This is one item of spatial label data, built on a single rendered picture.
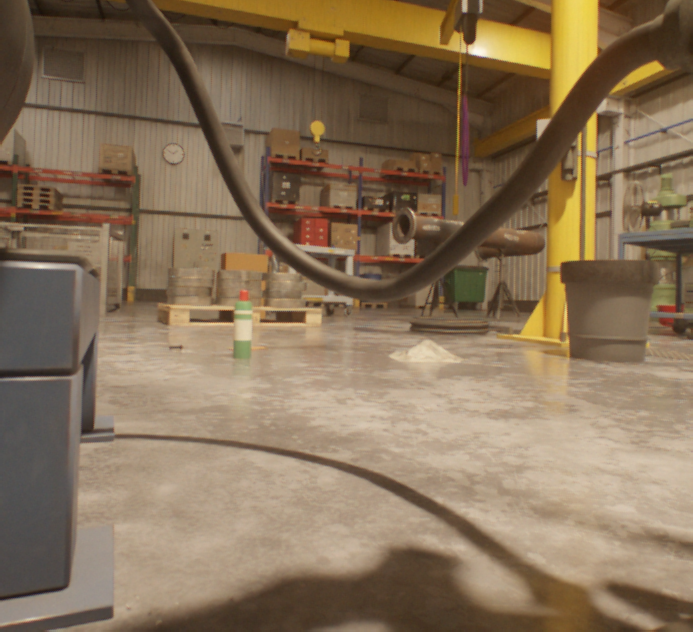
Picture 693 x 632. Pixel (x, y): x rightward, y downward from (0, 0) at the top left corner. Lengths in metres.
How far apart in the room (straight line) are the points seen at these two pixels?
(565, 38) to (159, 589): 3.64
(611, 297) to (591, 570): 1.95
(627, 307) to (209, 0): 10.65
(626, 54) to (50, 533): 0.57
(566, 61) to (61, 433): 3.55
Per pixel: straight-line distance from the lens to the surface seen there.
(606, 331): 2.46
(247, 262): 5.25
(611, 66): 0.52
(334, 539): 0.56
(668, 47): 0.47
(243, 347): 1.96
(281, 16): 12.14
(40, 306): 0.44
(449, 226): 7.38
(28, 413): 0.45
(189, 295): 4.27
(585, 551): 0.59
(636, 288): 2.48
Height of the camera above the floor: 0.23
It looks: 1 degrees up
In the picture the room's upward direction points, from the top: 2 degrees clockwise
